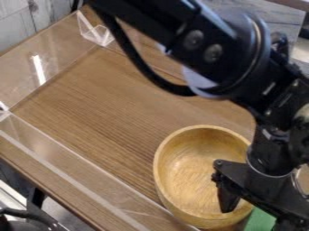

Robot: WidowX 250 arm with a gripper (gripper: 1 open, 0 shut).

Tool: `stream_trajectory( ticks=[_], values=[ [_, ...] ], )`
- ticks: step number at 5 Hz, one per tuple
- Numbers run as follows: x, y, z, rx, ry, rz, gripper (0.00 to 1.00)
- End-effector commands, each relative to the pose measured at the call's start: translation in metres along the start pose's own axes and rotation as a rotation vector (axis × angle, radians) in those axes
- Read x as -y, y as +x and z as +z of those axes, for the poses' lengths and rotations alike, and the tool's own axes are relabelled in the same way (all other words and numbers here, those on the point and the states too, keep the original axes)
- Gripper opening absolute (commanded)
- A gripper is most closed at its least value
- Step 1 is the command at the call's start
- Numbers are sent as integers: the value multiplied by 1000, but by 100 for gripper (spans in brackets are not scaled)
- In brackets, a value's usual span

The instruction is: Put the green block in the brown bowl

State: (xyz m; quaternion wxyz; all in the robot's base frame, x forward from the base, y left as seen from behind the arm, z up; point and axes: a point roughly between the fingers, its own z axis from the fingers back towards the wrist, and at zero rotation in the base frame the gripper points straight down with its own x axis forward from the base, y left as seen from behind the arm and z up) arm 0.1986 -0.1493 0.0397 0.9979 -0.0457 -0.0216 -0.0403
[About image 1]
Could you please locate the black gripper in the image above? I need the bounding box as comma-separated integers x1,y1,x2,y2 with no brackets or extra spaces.
212,160,309,231

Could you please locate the brown wooden bowl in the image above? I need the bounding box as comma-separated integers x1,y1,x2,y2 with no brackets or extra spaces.
154,125,253,231

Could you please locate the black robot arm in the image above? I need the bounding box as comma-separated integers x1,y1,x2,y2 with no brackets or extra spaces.
89,0,309,231

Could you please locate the green flat block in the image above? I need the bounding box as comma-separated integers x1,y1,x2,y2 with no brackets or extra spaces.
244,208,276,231

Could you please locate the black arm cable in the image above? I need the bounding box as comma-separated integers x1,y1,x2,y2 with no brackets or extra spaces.
94,5,199,97

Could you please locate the black table frame leg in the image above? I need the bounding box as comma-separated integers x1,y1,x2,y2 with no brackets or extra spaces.
25,187,71,231

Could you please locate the black floor cable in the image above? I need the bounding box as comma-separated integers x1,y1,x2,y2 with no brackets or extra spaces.
0,207,58,231

